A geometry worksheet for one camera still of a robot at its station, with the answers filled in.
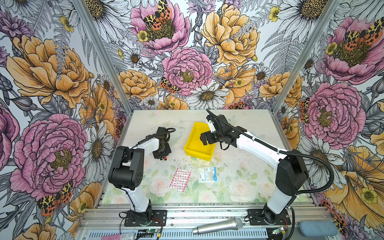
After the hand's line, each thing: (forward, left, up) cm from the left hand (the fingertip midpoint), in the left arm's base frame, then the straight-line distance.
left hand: (164, 157), depth 95 cm
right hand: (+4, -27, +14) cm, 31 cm away
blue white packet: (-11, -26, -1) cm, 28 cm away
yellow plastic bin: (+7, -19, +1) cm, 20 cm away
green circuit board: (-37, +2, -1) cm, 37 cm away
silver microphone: (-36, -37, +4) cm, 52 cm away
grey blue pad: (-39, -75, +3) cm, 84 cm away
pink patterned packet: (-14, -11, -1) cm, 17 cm away
